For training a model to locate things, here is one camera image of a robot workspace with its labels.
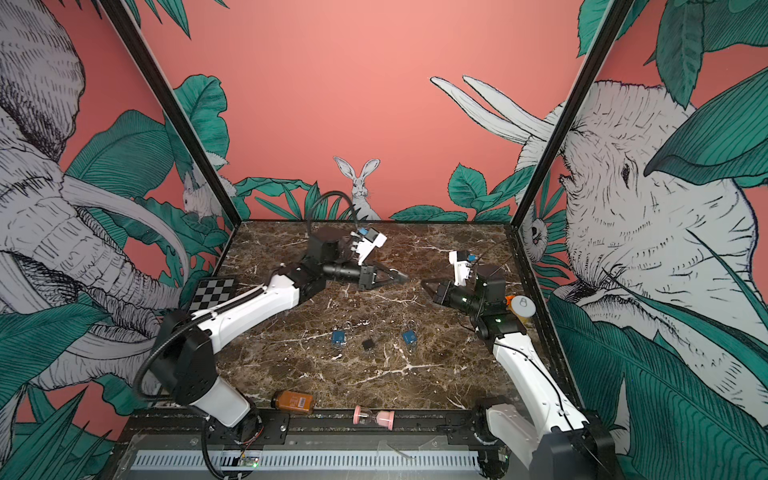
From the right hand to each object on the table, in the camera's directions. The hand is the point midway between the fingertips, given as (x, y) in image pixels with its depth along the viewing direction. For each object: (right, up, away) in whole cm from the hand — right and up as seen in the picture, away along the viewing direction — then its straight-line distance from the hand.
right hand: (420, 282), depth 74 cm
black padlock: (-14, -20, +14) cm, 28 cm away
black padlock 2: (-4, +1, -3) cm, 5 cm away
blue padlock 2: (-2, -19, +16) cm, 24 cm away
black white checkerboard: (-67, -6, +21) cm, 70 cm away
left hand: (-5, +1, -5) cm, 7 cm away
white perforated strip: (-31, -42, -4) cm, 52 cm away
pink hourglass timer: (-15, -35, +1) cm, 38 cm away
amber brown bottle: (-30, -31, 0) cm, 43 cm away
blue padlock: (-23, -19, +16) cm, 34 cm away
